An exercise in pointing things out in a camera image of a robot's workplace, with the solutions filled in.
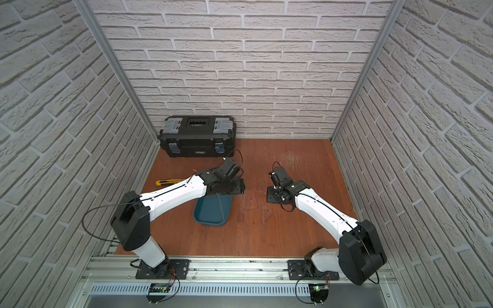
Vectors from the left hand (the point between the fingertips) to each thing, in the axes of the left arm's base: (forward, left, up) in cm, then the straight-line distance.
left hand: (244, 185), depth 84 cm
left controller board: (-36, +33, -16) cm, 52 cm away
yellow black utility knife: (+9, +42, -12) cm, 44 cm away
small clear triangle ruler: (-8, -10, -13) cm, 18 cm away
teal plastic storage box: (-6, +15, -11) cm, 20 cm away
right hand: (-3, -13, -3) cm, 14 cm away
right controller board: (-39, -29, -13) cm, 50 cm away
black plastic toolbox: (+27, +24, +4) cm, 36 cm away
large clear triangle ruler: (-1, -5, -12) cm, 13 cm away
